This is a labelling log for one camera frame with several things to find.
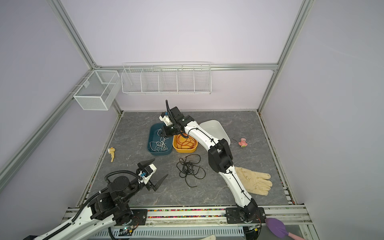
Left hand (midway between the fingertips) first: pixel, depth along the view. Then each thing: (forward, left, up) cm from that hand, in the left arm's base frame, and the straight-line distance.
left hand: (159, 167), depth 71 cm
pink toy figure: (+21, -50, -16) cm, 57 cm away
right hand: (+23, +3, -6) cm, 23 cm away
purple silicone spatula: (-26, -56, -18) cm, 64 cm away
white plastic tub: (+35, -33, -18) cm, 52 cm away
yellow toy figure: (+21, +37, -17) cm, 46 cm away
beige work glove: (-4, -51, -19) cm, 54 cm away
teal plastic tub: (+30, +11, -17) cm, 37 cm away
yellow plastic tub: (+18, -10, -18) cm, 27 cm away
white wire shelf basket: (+57, -4, +11) cm, 59 cm away
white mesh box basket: (+55, +44, +5) cm, 71 cm away
